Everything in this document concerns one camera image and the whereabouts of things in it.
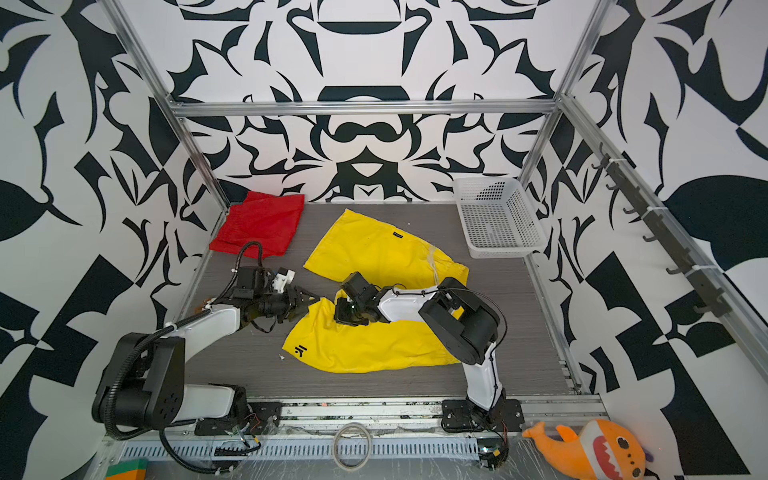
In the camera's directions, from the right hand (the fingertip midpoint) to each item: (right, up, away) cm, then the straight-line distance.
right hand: (334, 315), depth 89 cm
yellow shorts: (+16, +16, +14) cm, 26 cm away
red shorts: (-30, +30, +25) cm, 49 cm away
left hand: (-4, +6, -4) cm, 8 cm away
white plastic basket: (+58, +30, +26) cm, 70 cm away
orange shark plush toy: (+61, -21, -26) cm, 69 cm away
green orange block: (-40, -27, -23) cm, 54 cm away
